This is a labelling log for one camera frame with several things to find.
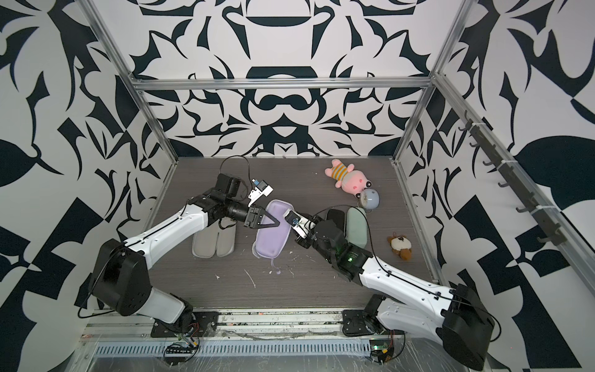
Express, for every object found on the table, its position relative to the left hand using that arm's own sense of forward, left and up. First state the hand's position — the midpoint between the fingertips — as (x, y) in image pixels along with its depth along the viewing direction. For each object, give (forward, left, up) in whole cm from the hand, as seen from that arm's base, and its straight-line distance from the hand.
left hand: (277, 221), depth 74 cm
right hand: (+3, -6, +1) cm, 7 cm away
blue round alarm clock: (+17, -37, -14) cm, 44 cm away
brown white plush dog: (-1, -45, -18) cm, 49 cm away
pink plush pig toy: (+27, -32, -15) cm, 45 cm away
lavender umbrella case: (-6, +1, -1) cm, 6 cm away
